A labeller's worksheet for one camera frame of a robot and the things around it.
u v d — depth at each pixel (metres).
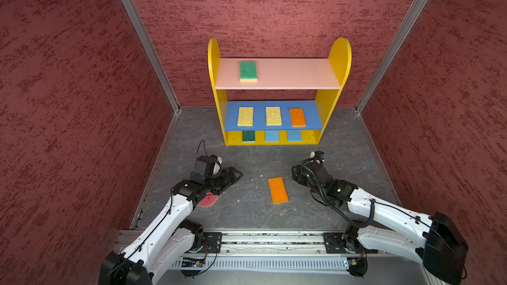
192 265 0.72
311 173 0.59
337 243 0.74
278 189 0.88
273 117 0.97
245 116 0.97
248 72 0.75
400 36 0.88
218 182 0.68
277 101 1.13
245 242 0.76
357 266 0.71
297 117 0.97
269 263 0.71
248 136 1.04
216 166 0.67
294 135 1.06
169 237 0.49
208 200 0.82
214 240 0.74
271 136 1.05
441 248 0.39
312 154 0.76
